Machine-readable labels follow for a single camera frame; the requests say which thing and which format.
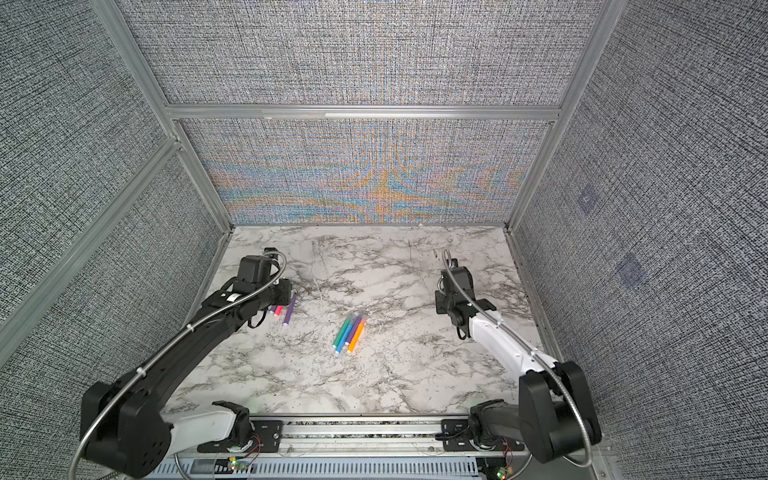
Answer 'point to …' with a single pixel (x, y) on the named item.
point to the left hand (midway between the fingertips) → (286, 280)
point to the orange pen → (357, 335)
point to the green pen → (341, 333)
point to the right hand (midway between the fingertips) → (450, 288)
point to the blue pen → (343, 338)
